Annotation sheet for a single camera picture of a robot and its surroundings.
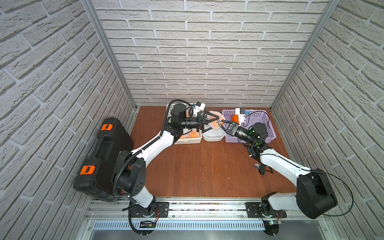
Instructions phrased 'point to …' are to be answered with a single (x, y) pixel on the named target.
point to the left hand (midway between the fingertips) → (220, 122)
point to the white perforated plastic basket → (183, 141)
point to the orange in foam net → (185, 136)
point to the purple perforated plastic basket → (252, 116)
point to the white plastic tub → (213, 135)
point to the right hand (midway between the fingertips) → (220, 122)
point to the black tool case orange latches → (96, 176)
